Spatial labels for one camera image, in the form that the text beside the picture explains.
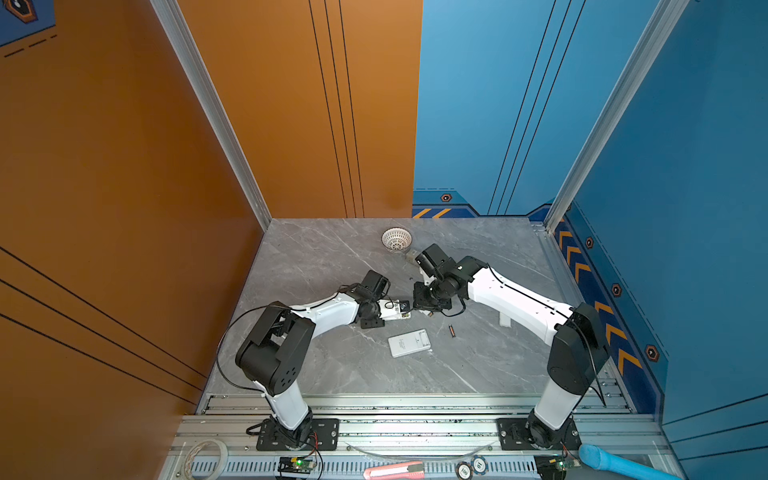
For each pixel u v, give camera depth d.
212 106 0.85
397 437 0.76
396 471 0.69
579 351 0.47
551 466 0.70
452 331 0.91
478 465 0.70
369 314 0.73
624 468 0.69
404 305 0.83
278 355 0.47
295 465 0.71
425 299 0.74
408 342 0.87
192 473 0.69
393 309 0.83
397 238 1.12
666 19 0.70
